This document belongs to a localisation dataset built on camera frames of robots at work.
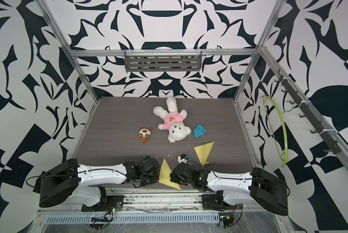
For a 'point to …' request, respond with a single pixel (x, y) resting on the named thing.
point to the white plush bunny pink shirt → (173, 121)
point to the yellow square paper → (203, 151)
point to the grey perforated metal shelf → (163, 60)
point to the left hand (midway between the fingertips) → (162, 177)
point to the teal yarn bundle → (199, 131)
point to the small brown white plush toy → (144, 133)
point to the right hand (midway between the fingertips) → (167, 174)
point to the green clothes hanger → (281, 116)
